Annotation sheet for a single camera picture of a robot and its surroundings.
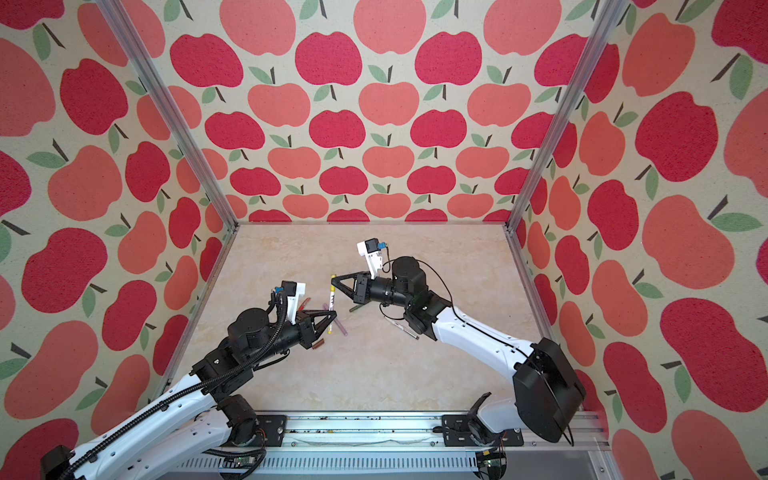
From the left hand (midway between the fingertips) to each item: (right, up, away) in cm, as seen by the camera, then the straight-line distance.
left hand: (338, 317), depth 69 cm
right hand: (0, +9, 0) cm, 9 cm away
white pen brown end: (+19, -10, +23) cm, 31 cm away
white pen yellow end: (-2, +3, 0) cm, 3 cm away
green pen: (+2, -3, +27) cm, 28 cm away
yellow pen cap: (-1, +7, 0) cm, 7 cm away
